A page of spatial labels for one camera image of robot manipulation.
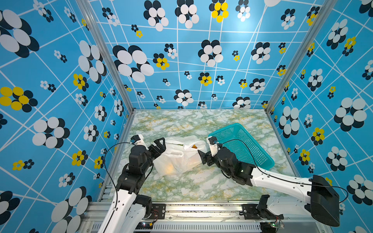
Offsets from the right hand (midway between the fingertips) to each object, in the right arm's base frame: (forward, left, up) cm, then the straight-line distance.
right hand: (206, 147), depth 77 cm
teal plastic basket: (+19, -23, -17) cm, 34 cm away
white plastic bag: (-6, +13, +3) cm, 14 cm away
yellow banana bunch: (-7, +20, -12) cm, 25 cm away
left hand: (0, +24, +5) cm, 24 cm away
